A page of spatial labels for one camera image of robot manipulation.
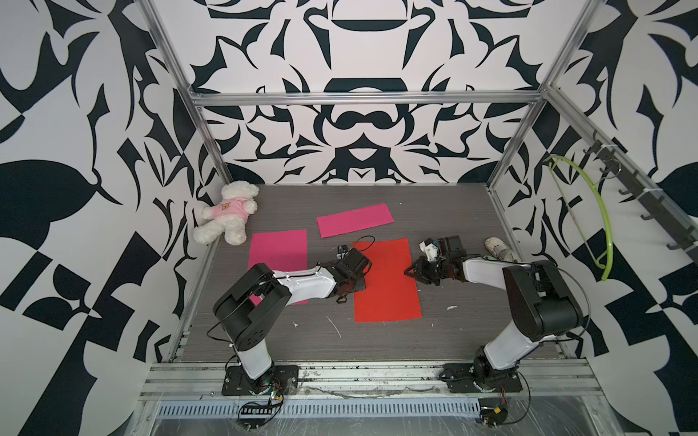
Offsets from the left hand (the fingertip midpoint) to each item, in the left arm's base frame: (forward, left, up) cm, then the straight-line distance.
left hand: (358, 278), depth 93 cm
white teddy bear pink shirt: (+23, +46, +8) cm, 52 cm away
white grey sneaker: (+8, -50, +3) cm, 51 cm away
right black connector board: (-38, -32, -1) cm, 50 cm away
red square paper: (-5, -10, -3) cm, 11 cm away
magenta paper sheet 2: (+13, +27, -2) cm, 30 cm away
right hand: (+2, -17, +1) cm, 17 cm away
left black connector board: (-36, +29, -2) cm, 46 cm away
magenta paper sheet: (+24, +1, 0) cm, 24 cm away
